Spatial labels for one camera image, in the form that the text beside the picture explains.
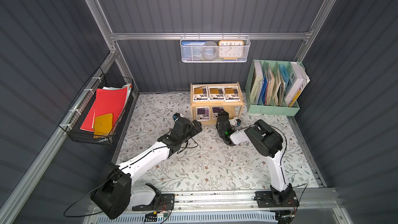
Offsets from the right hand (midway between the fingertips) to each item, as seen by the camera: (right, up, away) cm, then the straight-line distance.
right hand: (221, 109), depth 100 cm
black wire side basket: (-64, -4, -40) cm, 76 cm away
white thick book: (+48, +18, -9) cm, 52 cm away
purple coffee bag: (-4, 0, +5) cm, 6 cm away
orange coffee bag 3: (+4, +9, -11) cm, 15 cm away
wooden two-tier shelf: (+10, 0, +9) cm, 13 cm away
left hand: (-17, -9, -17) cm, 25 cm away
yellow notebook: (-57, -6, -32) cm, 66 cm away
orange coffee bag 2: (-5, +10, -11) cm, 15 cm away
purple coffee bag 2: (-12, -3, +4) cm, 14 cm away
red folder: (-58, +5, -27) cm, 64 cm away
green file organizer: (+31, +15, -3) cm, 35 cm away
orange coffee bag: (-14, +10, -11) cm, 20 cm away
